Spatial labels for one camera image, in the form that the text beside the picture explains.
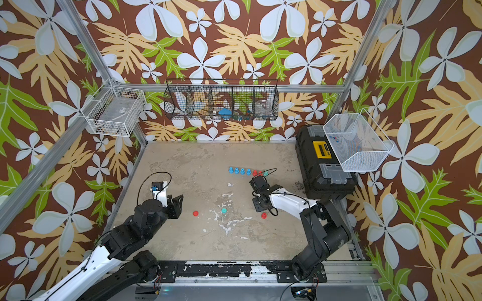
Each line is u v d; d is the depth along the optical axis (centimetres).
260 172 104
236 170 103
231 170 105
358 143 84
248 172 104
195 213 91
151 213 52
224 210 91
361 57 80
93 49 79
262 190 72
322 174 84
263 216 88
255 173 103
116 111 86
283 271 74
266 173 106
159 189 61
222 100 98
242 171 104
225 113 94
